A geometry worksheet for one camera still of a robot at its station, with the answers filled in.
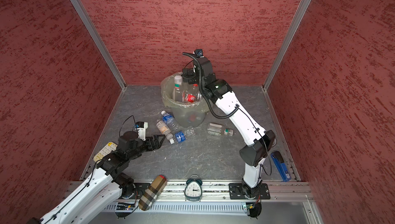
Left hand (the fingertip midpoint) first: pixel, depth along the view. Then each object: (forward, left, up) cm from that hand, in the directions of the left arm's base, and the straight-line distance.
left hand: (159, 140), depth 79 cm
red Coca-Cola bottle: (+25, -15, +7) cm, 30 cm away
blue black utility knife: (-10, -65, -8) cm, 66 cm away
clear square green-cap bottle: (+11, -32, -8) cm, 35 cm away
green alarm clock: (-21, -19, -7) cm, 29 cm away
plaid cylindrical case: (-23, +1, -8) cm, 24 cm away
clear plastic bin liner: (+11, -20, +13) cm, 27 cm away
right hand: (+23, -17, +27) cm, 40 cm away
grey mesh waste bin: (+16, -14, -7) cm, 22 cm away
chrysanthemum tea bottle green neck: (+20, -9, +15) cm, 27 cm away
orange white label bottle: (+10, 0, -7) cm, 12 cm away
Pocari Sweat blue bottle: (+5, -10, -6) cm, 13 cm away
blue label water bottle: (+19, -1, -12) cm, 22 cm away
